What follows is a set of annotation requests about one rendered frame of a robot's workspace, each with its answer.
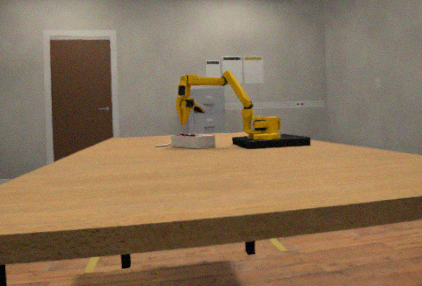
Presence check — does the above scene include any white switch panel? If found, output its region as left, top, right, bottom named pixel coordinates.
left=155, top=133, right=216, bottom=149

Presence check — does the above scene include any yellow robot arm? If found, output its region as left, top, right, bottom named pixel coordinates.
left=177, top=71, right=281, bottom=140

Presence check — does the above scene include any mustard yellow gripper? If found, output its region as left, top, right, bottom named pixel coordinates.
left=175, top=97, right=204, bottom=126

